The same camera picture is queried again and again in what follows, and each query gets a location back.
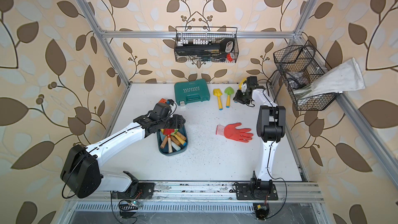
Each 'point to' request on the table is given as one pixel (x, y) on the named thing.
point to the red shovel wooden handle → (168, 131)
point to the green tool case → (192, 91)
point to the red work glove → (231, 131)
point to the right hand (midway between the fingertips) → (236, 98)
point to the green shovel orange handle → (228, 90)
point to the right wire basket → (297, 66)
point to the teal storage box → (172, 141)
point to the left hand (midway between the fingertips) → (181, 120)
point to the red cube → (162, 100)
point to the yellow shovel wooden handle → (241, 83)
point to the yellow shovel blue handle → (217, 92)
